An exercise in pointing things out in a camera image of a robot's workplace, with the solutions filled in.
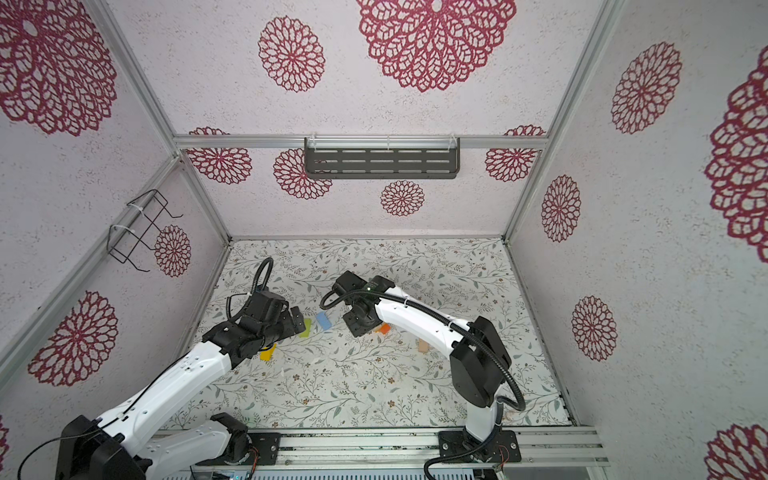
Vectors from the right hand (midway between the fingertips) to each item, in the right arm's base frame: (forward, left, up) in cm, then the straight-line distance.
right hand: (360, 319), depth 84 cm
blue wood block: (+6, +14, -12) cm, 19 cm away
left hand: (-3, +20, 0) cm, 20 cm away
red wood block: (+3, -7, -11) cm, 13 cm away
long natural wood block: (-1, -18, -14) cm, 23 cm away
